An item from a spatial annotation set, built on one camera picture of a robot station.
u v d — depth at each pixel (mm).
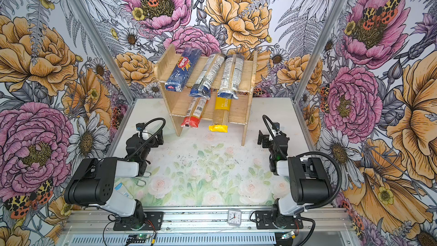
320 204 445
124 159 1018
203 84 634
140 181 853
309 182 468
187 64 709
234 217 744
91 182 457
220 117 798
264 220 743
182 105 889
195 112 825
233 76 662
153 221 736
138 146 730
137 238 707
